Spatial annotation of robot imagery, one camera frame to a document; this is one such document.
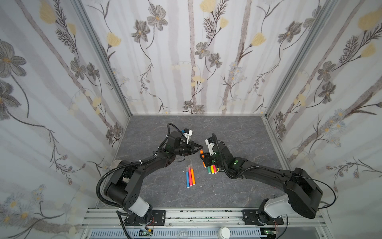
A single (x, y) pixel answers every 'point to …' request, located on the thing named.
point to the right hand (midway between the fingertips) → (198, 151)
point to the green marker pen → (209, 170)
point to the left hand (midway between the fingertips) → (200, 144)
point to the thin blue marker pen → (187, 178)
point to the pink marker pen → (190, 176)
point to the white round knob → (224, 232)
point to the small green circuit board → (143, 233)
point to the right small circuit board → (269, 232)
